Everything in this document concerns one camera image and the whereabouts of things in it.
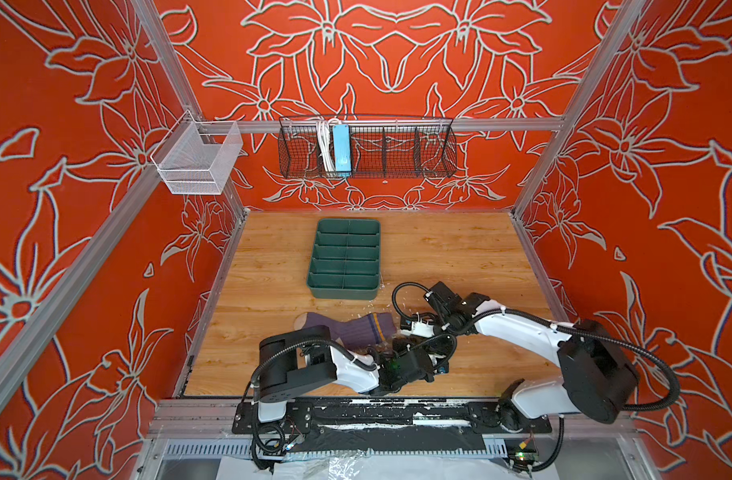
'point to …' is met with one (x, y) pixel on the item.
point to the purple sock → (361, 332)
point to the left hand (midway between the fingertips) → (415, 337)
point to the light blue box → (342, 150)
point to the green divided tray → (346, 259)
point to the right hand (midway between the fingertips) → (421, 342)
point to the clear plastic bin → (197, 157)
